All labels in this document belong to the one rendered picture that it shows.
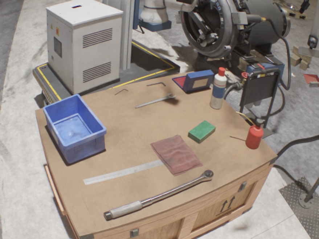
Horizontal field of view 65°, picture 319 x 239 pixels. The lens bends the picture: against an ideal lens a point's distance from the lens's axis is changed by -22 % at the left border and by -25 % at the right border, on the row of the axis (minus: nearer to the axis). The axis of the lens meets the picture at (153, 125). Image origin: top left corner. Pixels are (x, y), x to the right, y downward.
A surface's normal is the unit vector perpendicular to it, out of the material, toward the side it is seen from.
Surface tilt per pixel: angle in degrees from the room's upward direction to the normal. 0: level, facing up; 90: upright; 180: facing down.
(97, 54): 90
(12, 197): 0
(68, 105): 90
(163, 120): 0
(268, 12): 52
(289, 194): 0
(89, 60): 90
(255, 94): 90
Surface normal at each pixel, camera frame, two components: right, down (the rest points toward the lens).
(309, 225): 0.07, -0.77
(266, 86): 0.46, 0.59
